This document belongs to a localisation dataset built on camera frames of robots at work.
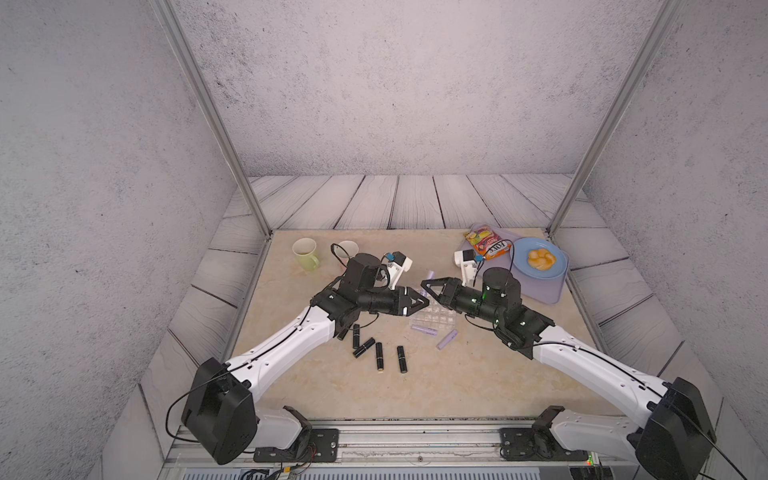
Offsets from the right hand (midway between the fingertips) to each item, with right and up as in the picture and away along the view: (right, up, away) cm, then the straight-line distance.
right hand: (423, 286), depth 71 cm
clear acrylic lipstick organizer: (+6, -12, +25) cm, 28 cm away
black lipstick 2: (-18, -17, +21) cm, 33 cm away
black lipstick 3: (-11, -22, +16) cm, 29 cm away
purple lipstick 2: (+10, -18, +20) cm, 28 cm away
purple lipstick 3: (+2, +2, +2) cm, 3 cm away
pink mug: (-23, +9, +30) cm, 39 cm away
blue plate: (+41, +6, +44) cm, 60 cm away
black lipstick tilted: (-17, -21, +17) cm, 32 cm away
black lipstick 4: (-4, -23, +16) cm, 28 cm away
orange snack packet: (+28, +12, +43) cm, 53 cm away
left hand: (+1, -5, 0) cm, 5 cm away
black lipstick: (-22, -16, +20) cm, 34 cm away
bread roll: (+46, +6, +36) cm, 59 cm away
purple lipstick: (+4, -16, +22) cm, 28 cm away
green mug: (-38, +9, +33) cm, 51 cm away
